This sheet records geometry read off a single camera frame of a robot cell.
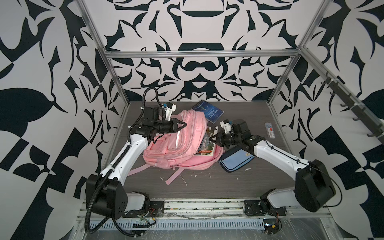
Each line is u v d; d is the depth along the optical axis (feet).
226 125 2.60
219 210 2.48
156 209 2.43
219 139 2.36
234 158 2.87
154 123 2.02
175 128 2.21
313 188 1.39
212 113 3.67
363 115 1.80
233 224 2.34
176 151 2.47
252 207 2.44
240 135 2.15
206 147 2.61
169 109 2.34
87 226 1.14
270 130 3.35
